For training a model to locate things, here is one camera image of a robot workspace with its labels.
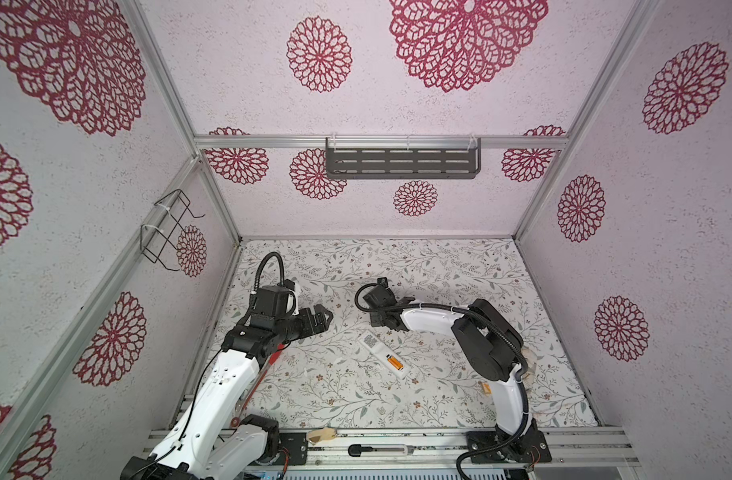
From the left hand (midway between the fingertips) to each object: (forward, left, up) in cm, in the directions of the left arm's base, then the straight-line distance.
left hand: (319, 324), depth 79 cm
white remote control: (-1, -17, -15) cm, 22 cm away
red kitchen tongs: (-11, +19, -15) cm, 26 cm away
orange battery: (-6, -22, -14) cm, 27 cm away
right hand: (+14, -17, -15) cm, 27 cm away
